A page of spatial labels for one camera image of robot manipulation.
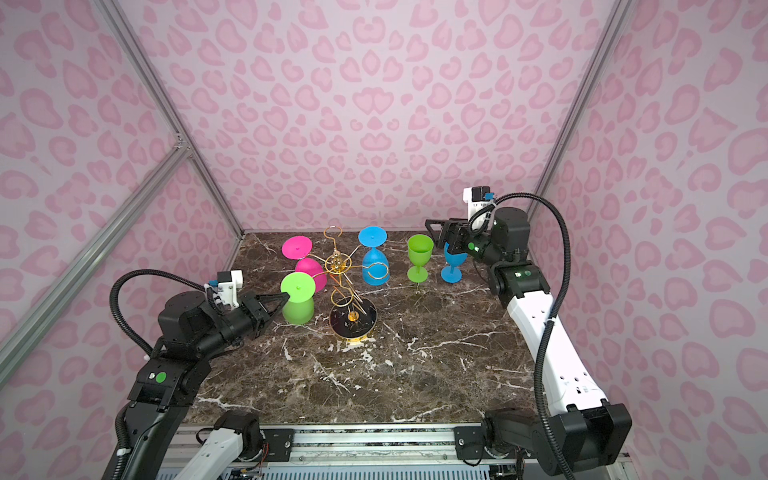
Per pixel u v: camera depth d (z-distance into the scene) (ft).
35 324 1.74
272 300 2.10
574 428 1.23
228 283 1.96
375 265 2.66
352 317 3.06
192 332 1.58
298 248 2.46
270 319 1.95
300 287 2.21
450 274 3.50
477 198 1.93
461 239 2.02
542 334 1.45
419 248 3.24
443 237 2.02
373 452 2.37
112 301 1.52
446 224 1.98
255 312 1.83
